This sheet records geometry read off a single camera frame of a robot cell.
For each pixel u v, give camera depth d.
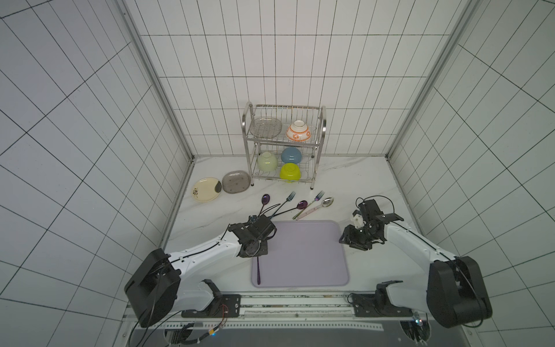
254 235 0.60
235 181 1.07
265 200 1.00
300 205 0.98
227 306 0.72
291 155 1.10
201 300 0.59
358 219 0.81
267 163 1.07
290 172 1.01
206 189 1.04
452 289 0.41
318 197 1.02
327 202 0.98
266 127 0.95
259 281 0.77
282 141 0.89
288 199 1.01
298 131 0.86
